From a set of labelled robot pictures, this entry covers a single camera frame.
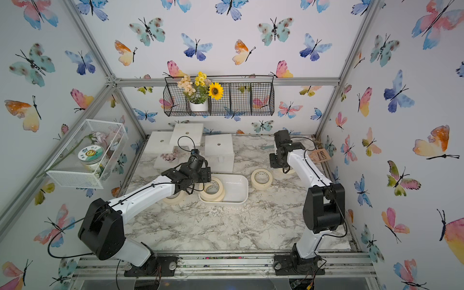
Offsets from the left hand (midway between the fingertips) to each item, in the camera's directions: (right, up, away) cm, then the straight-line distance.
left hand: (206, 170), depth 88 cm
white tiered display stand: (+4, +11, +6) cm, 13 cm away
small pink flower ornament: (-22, +6, +10) cm, 25 cm away
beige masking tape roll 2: (+26, -9, +8) cm, 29 cm away
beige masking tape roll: (+5, -12, -1) cm, 13 cm away
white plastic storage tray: (+14, -10, +7) cm, 19 cm away
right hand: (+35, +5, +2) cm, 36 cm away
